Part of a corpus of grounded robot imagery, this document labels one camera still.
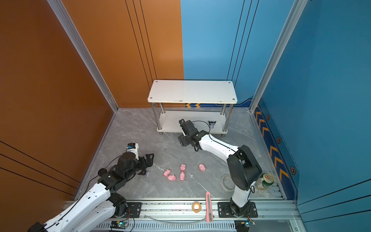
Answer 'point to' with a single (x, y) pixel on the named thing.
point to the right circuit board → (248, 223)
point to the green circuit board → (117, 224)
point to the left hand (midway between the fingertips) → (148, 154)
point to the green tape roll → (268, 180)
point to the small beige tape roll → (196, 207)
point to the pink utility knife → (209, 213)
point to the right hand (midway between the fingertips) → (185, 136)
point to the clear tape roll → (227, 183)
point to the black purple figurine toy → (212, 123)
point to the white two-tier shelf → (207, 103)
